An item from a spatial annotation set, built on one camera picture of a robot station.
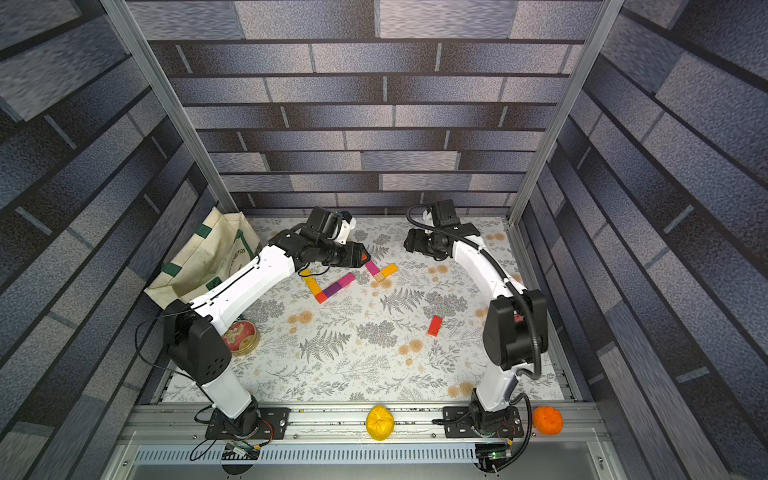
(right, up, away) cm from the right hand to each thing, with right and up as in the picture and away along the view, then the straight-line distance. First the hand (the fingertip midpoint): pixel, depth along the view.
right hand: (415, 243), depth 91 cm
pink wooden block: (-14, -9, +12) cm, 21 cm away
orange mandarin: (+30, -43, -20) cm, 56 cm away
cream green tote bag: (-63, -1, +6) cm, 63 cm away
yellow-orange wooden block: (-8, -10, +13) cm, 18 cm away
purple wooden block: (-28, -16, +9) cm, 33 cm away
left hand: (-15, -3, -9) cm, 18 cm away
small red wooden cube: (-31, -18, +7) cm, 36 cm away
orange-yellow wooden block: (-34, -15, +10) cm, 39 cm away
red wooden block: (+6, -26, 0) cm, 26 cm away
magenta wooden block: (-23, -13, +10) cm, 28 cm away
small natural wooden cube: (-11, -12, +10) cm, 19 cm away
